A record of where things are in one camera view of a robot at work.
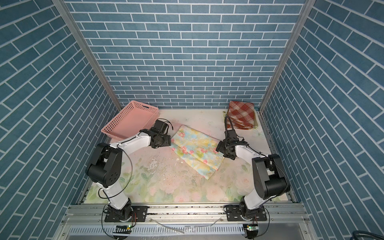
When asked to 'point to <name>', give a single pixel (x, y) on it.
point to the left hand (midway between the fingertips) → (166, 141)
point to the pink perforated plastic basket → (133, 118)
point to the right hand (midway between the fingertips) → (221, 148)
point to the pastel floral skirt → (196, 151)
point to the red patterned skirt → (241, 115)
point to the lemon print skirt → (256, 122)
